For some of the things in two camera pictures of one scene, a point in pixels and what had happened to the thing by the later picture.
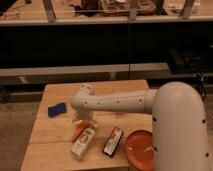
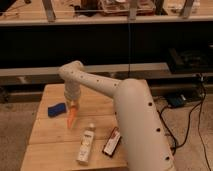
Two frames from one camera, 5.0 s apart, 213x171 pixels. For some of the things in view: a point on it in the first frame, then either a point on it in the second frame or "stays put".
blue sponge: x=57 y=109 stays put
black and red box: x=113 y=142 stays put
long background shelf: x=17 y=12 stays put
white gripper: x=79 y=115 to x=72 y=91
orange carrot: x=82 y=126 to x=71 y=115
